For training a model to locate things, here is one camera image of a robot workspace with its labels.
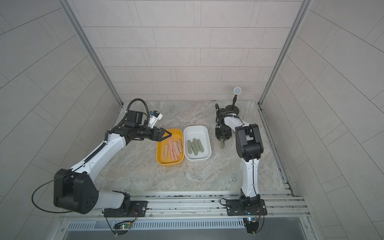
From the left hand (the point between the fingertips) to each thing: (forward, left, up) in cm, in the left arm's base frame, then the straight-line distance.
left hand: (168, 132), depth 79 cm
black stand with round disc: (+31, -42, -14) cm, 54 cm away
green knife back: (+3, -31, -17) cm, 36 cm away
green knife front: (+1, -11, -18) cm, 21 cm away
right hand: (+10, -32, -20) cm, 39 cm away
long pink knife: (-1, -1, -17) cm, 17 cm away
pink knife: (-1, -3, -17) cm, 17 cm away
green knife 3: (+2, -15, -17) cm, 23 cm away
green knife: (-1, -13, -17) cm, 22 cm away
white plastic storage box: (+9, -18, -14) cm, 25 cm away
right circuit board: (-38, -41, -17) cm, 59 cm away
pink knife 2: (+1, -5, -16) cm, 17 cm away
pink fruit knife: (-2, +4, -18) cm, 18 cm away
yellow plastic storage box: (+8, -3, -12) cm, 15 cm away
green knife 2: (+2, -17, -17) cm, 24 cm away
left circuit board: (-39, +17, -16) cm, 46 cm away
